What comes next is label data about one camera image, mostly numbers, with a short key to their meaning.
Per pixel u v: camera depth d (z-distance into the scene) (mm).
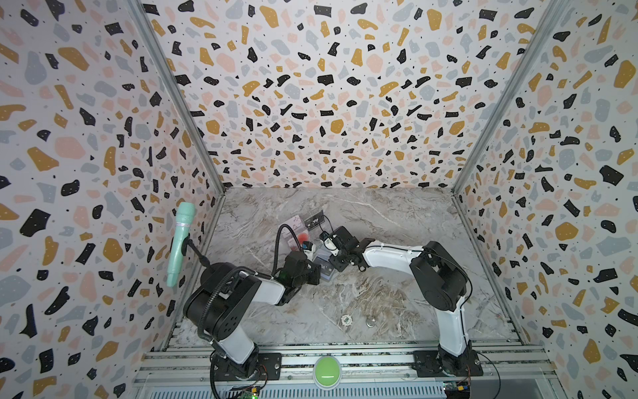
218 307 460
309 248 841
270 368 731
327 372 721
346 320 834
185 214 688
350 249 755
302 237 978
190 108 923
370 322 816
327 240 858
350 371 733
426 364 744
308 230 997
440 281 525
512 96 898
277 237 730
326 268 948
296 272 739
